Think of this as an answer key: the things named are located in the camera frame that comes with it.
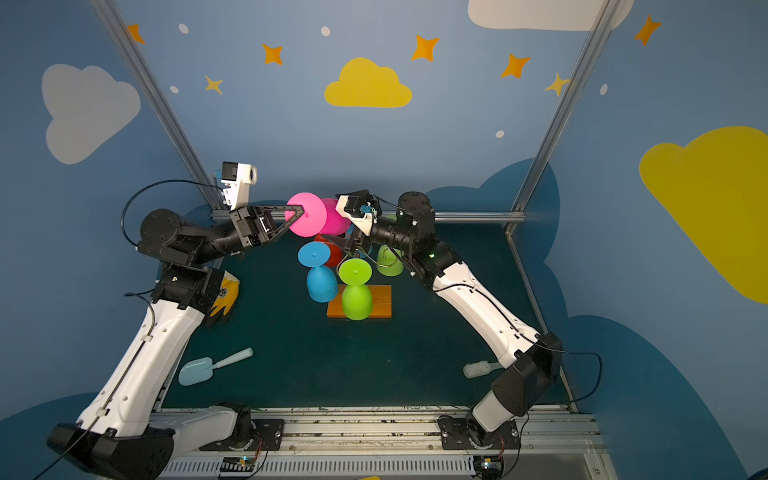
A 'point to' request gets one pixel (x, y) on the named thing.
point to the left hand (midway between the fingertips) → (299, 209)
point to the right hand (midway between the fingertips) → (335, 208)
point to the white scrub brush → (479, 369)
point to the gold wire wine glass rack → (357, 256)
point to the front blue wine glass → (322, 280)
